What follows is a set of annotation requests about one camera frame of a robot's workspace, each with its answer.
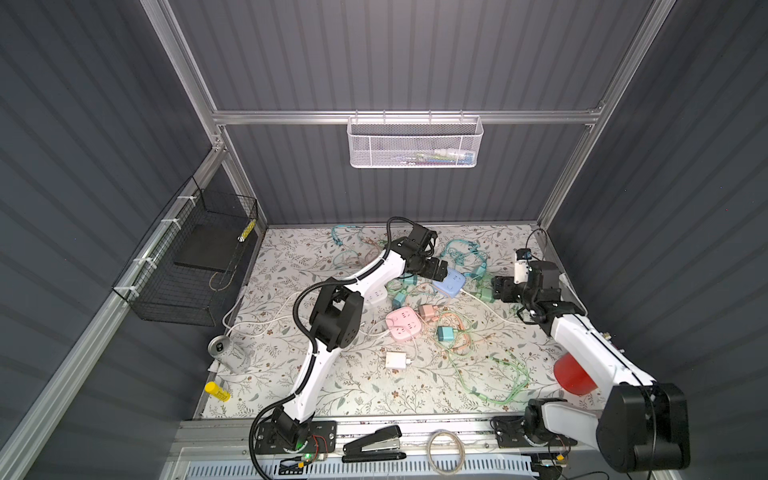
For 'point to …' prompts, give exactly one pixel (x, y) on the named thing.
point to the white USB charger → (395, 360)
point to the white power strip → (375, 292)
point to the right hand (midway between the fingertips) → (512, 281)
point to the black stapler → (381, 445)
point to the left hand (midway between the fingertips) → (434, 268)
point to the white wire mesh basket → (415, 142)
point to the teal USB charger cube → (445, 333)
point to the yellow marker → (217, 391)
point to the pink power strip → (404, 323)
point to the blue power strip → (452, 283)
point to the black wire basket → (184, 271)
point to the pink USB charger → (426, 311)
